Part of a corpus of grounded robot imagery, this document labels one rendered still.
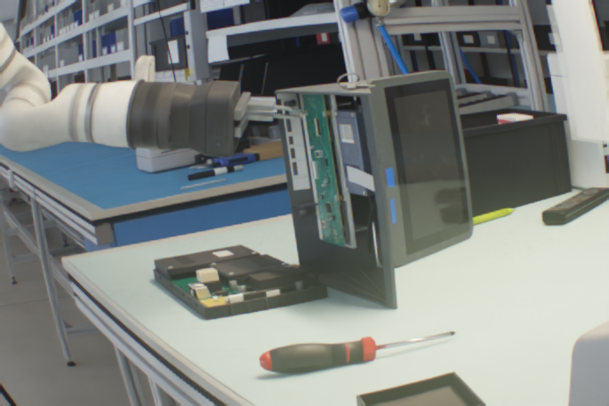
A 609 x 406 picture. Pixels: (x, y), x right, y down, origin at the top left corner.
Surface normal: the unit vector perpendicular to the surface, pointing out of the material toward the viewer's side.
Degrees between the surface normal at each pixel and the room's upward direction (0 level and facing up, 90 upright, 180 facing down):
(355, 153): 90
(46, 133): 127
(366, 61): 90
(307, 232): 90
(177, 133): 111
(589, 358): 90
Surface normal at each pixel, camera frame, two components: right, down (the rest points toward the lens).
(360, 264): -0.18, 0.16
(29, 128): 0.12, 0.59
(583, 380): -0.90, 0.18
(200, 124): -0.23, 0.47
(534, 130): 0.36, 0.07
